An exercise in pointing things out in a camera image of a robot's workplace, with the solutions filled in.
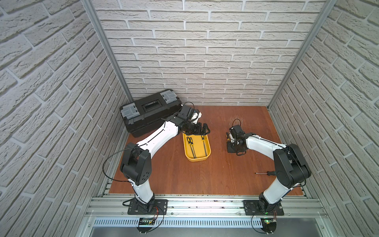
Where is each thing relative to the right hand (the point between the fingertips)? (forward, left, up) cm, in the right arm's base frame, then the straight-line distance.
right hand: (232, 148), depth 94 cm
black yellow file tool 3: (+9, +18, 0) cm, 20 cm away
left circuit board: (-37, +51, -3) cm, 63 cm away
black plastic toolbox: (+18, +55, +16) cm, 60 cm away
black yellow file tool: (+6, +28, 0) cm, 29 cm away
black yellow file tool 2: (+6, +27, 0) cm, 28 cm away
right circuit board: (-41, -9, -2) cm, 42 cm away
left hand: (+4, +18, +17) cm, 25 cm away
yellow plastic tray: (+3, +23, 0) cm, 23 cm away
